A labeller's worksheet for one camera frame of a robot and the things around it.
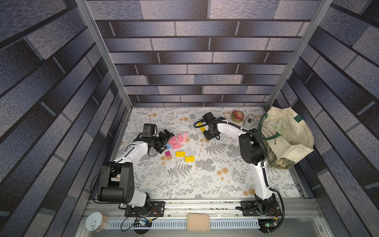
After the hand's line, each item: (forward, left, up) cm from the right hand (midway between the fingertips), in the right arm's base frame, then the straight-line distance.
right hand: (208, 135), depth 103 cm
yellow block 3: (-19, +13, 0) cm, 23 cm away
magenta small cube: (-15, +28, +1) cm, 32 cm away
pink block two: (-6, +25, +1) cm, 26 cm away
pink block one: (-5, +25, +2) cm, 26 cm away
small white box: (+11, -30, +3) cm, 32 cm away
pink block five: (-10, +22, +1) cm, 24 cm away
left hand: (-11, +24, +12) cm, 29 cm away
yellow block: (-11, +6, +22) cm, 25 cm away
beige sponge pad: (-52, +8, -1) cm, 52 cm away
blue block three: (-11, +28, +2) cm, 30 cm away
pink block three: (-4, +20, +1) cm, 21 cm away
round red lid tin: (+16, -22, +3) cm, 27 cm away
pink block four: (-3, +17, +2) cm, 17 cm away
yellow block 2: (-16, +19, +1) cm, 25 cm away
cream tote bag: (-3, -52, +4) cm, 52 cm away
